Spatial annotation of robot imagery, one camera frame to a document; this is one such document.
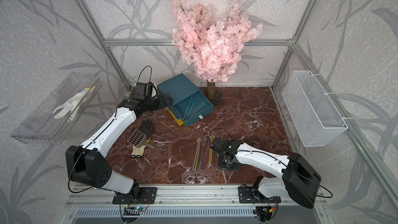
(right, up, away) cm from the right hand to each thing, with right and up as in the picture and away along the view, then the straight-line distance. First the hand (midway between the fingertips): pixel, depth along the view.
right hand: (222, 167), depth 80 cm
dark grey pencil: (-9, +8, +8) cm, 15 cm away
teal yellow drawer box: (-26, +43, +11) cm, 51 cm away
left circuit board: (-39, -15, -10) cm, 43 cm away
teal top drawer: (-16, +31, +9) cm, 36 cm away
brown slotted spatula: (-49, +13, +8) cm, 51 cm away
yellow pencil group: (-5, +11, +13) cm, 18 cm away
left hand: (-30, +35, +4) cm, 46 cm away
